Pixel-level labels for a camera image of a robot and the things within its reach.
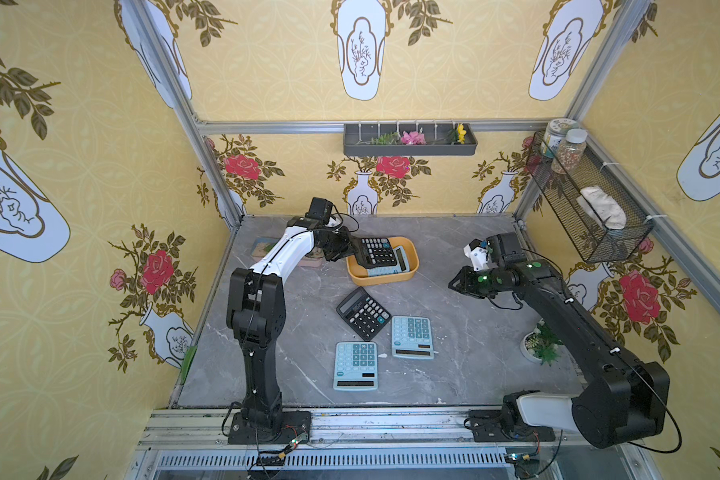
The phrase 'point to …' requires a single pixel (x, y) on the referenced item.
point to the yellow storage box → (359, 273)
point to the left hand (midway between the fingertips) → (349, 247)
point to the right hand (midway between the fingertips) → (458, 281)
